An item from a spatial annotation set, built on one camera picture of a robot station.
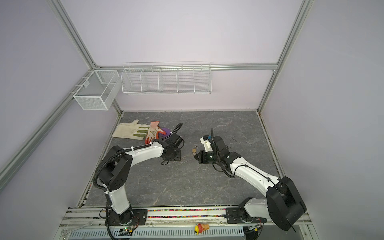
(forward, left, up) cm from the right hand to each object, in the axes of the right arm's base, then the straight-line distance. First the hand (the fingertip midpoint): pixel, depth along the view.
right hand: (195, 157), depth 81 cm
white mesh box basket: (+42, +65, +14) cm, 79 cm away
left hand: (+5, +12, -11) cm, 17 cm away
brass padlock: (+12, +1, -13) cm, 18 cm away
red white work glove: (+26, +30, -10) cm, 41 cm away
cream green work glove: (+28, +47, -11) cm, 56 cm away
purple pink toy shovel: (+27, +21, -11) cm, 36 cm away
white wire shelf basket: (+49, +19, +19) cm, 56 cm away
